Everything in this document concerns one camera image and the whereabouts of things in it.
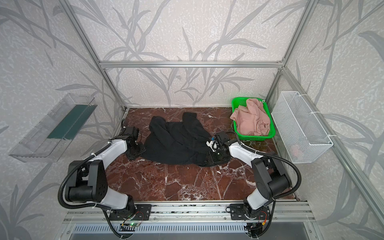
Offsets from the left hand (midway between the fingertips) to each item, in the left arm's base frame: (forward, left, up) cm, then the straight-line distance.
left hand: (143, 147), depth 91 cm
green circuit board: (-38, -4, -4) cm, 39 cm away
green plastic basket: (+40, -63, +2) cm, 75 cm away
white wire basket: (-12, -78, +31) cm, 85 cm away
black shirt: (+7, -24, -4) cm, 25 cm away
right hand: (-4, -41, -1) cm, 41 cm away
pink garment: (+20, -70, +5) cm, 73 cm away
